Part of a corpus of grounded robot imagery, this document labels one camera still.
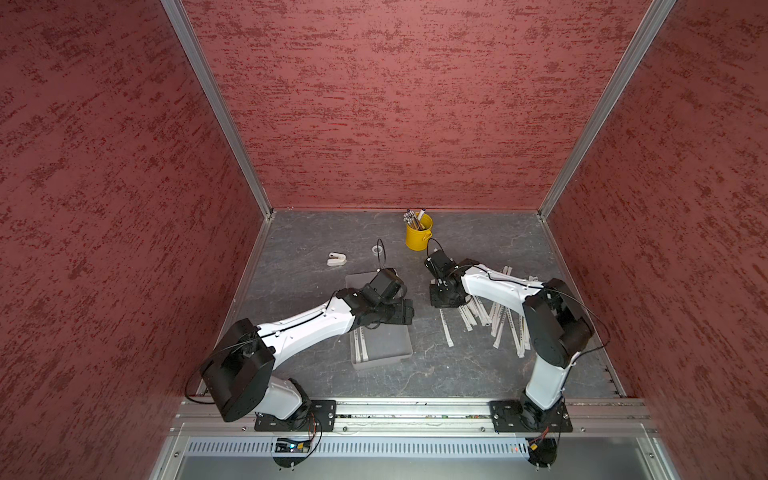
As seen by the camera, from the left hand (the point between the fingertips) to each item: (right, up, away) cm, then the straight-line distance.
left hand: (399, 318), depth 83 cm
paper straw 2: (-10, -10, +1) cm, 14 cm away
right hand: (+14, +1, +10) cm, 17 cm away
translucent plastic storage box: (-5, -8, +1) cm, 9 cm away
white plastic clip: (-22, +15, +20) cm, 33 cm away
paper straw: (-12, -9, +2) cm, 16 cm away
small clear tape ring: (-8, +19, +27) cm, 34 cm away
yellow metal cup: (+7, +22, +19) cm, 30 cm away
